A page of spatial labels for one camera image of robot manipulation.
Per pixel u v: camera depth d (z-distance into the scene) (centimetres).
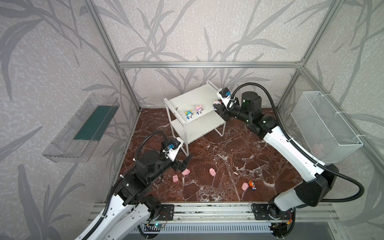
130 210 45
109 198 45
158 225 70
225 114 62
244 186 81
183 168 59
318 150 74
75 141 64
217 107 67
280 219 72
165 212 73
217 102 68
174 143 52
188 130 87
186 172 85
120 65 94
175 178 83
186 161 57
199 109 70
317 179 40
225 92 57
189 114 68
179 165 58
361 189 39
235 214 75
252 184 81
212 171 86
